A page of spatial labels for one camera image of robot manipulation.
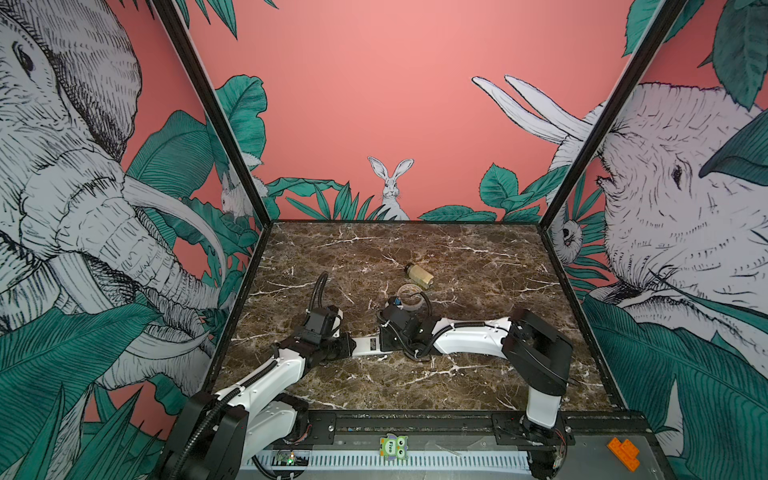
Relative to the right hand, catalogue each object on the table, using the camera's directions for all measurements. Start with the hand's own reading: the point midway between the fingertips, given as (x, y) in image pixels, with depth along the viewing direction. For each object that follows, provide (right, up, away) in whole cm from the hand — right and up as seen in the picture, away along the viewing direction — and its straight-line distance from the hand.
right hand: (375, 339), depth 86 cm
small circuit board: (-21, -23, -16) cm, 35 cm away
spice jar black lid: (+14, +18, +15) cm, 27 cm away
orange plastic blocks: (+61, -22, -16) cm, 67 cm away
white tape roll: (+11, +11, +13) cm, 20 cm away
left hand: (-6, -1, 0) cm, 6 cm away
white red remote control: (-2, -2, 0) cm, 3 cm away
